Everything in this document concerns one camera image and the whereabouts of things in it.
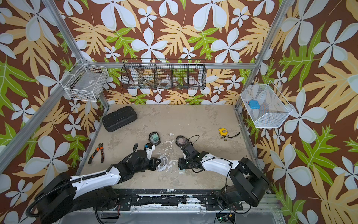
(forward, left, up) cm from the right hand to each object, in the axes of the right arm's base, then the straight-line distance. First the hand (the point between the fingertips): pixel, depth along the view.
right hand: (179, 164), depth 87 cm
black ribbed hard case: (+36, +42, +6) cm, 55 cm away
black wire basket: (+53, +10, +31) cm, 62 cm away
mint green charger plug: (+19, +17, +2) cm, 26 cm away
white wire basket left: (+38, +58, +35) cm, 78 cm away
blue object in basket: (+28, -47, +25) cm, 60 cm away
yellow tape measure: (+24, -33, +1) cm, 41 cm away
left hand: (+1, +10, +6) cm, 12 cm away
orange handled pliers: (+13, +55, 0) cm, 56 cm away
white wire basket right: (+18, -52, +26) cm, 61 cm away
